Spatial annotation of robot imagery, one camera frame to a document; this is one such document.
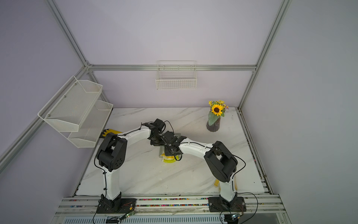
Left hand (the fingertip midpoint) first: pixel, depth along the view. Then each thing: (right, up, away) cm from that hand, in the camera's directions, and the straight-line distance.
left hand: (163, 145), depth 97 cm
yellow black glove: (-44, +9, +4) cm, 45 cm away
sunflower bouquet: (+36, +25, -11) cm, 46 cm away
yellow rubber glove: (+34, -19, -16) cm, 43 cm away
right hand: (+6, -4, -6) cm, 9 cm away
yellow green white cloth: (+6, -7, -11) cm, 14 cm away
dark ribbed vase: (+38, +13, +4) cm, 40 cm away
